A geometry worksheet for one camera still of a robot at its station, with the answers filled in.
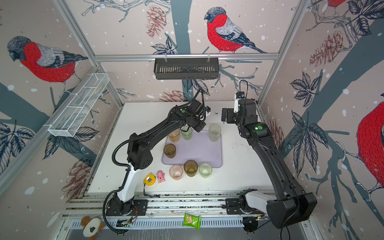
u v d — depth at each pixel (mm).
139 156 527
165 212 728
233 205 730
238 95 623
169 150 910
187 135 994
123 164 527
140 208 730
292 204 363
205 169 854
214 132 980
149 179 812
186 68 1061
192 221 684
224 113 671
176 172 845
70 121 714
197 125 785
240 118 601
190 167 854
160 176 816
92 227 664
